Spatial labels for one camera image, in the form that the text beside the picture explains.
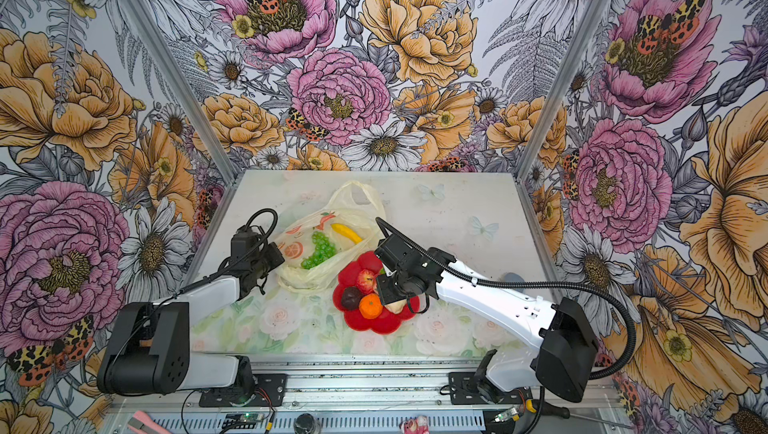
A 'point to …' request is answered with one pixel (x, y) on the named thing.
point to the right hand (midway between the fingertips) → (388, 301)
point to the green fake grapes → (325, 249)
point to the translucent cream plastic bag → (355, 207)
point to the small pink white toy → (416, 425)
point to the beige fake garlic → (396, 306)
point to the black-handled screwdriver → (549, 408)
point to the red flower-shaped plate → (384, 323)
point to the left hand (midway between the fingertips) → (279, 258)
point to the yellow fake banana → (347, 232)
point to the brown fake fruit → (351, 298)
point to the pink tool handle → (142, 423)
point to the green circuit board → (246, 420)
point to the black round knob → (305, 423)
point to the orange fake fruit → (371, 306)
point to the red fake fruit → (366, 281)
